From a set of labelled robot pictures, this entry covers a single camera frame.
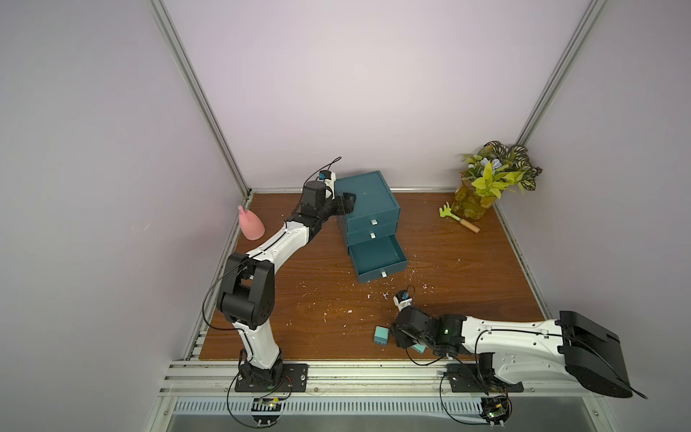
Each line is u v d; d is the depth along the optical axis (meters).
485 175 0.90
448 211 1.13
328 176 0.80
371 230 0.92
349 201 0.84
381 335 0.79
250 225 0.99
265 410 0.72
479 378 0.64
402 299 0.74
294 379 0.73
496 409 0.70
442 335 0.58
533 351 0.45
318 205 0.72
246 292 0.48
